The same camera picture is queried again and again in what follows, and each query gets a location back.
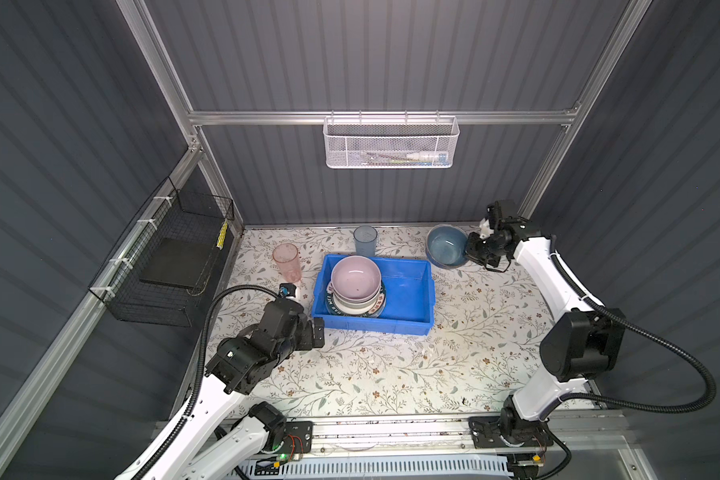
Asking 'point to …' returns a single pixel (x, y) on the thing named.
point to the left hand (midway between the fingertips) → (307, 323)
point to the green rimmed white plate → (377, 310)
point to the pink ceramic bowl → (356, 277)
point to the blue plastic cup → (365, 240)
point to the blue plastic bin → (410, 307)
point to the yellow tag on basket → (222, 235)
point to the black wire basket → (168, 213)
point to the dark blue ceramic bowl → (445, 246)
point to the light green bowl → (355, 308)
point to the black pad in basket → (178, 262)
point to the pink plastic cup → (287, 256)
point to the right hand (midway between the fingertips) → (467, 253)
